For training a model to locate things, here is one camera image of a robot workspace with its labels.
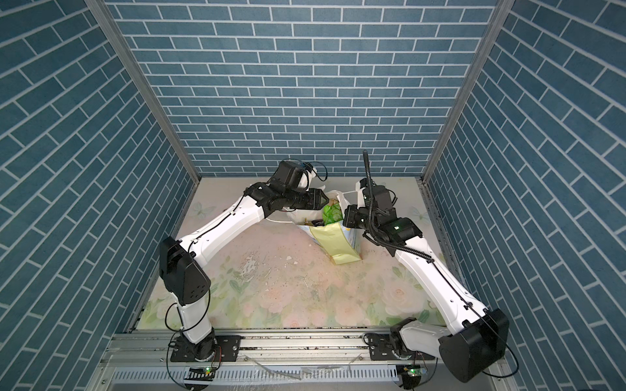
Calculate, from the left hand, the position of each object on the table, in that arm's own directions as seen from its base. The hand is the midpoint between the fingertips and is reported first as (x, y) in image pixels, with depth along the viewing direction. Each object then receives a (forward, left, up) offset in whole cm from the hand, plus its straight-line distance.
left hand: (330, 202), depth 80 cm
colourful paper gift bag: (-11, -3, -8) cm, 14 cm away
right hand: (-4, -5, 0) cm, 7 cm away
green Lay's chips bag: (0, -1, -6) cm, 6 cm away
